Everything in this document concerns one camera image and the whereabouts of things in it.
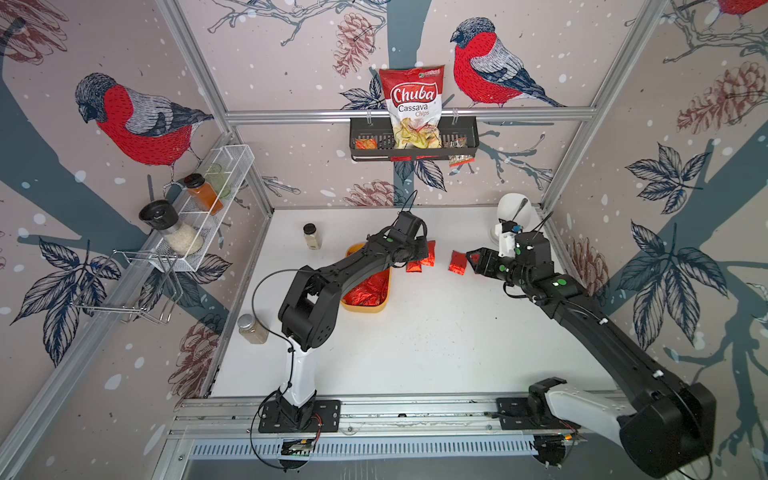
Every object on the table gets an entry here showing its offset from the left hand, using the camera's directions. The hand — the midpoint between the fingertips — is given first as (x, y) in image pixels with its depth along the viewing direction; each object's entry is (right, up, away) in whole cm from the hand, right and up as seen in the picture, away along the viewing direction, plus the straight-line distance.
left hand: (432, 244), depth 91 cm
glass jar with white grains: (-60, +2, -26) cm, 66 cm away
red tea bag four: (-5, -9, +10) cm, 14 cm away
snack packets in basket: (+7, +26, -1) cm, 27 cm away
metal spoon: (+33, +14, +9) cm, 37 cm away
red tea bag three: (0, -3, +3) cm, 4 cm away
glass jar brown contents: (-51, -23, -12) cm, 57 cm away
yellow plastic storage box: (-21, -20, 0) cm, 29 cm away
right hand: (+9, -2, -12) cm, 15 cm away
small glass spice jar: (-41, +2, +12) cm, 43 cm away
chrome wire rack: (-64, -7, -31) cm, 72 cm away
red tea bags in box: (-19, -15, -1) cm, 24 cm away
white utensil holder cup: (+28, +13, +12) cm, 33 cm away
